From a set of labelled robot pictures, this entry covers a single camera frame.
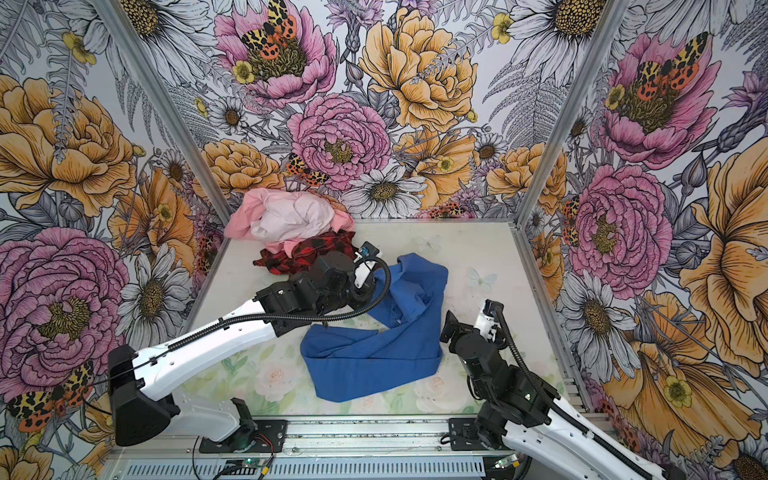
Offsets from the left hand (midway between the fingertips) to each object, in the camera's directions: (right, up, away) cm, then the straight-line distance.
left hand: (370, 287), depth 73 cm
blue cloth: (-6, -21, +8) cm, 24 cm away
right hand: (+23, -10, 0) cm, 25 cm away
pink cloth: (-43, +24, +29) cm, 57 cm away
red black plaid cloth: (-21, +8, +18) cm, 29 cm away
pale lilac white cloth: (-27, +20, +24) cm, 42 cm away
